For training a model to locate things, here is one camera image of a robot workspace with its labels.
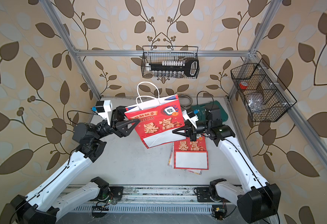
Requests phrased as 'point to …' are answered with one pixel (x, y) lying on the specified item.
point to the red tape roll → (243, 87)
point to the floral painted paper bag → (171, 162)
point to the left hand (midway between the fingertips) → (135, 115)
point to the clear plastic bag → (255, 104)
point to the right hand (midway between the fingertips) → (173, 130)
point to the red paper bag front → (191, 155)
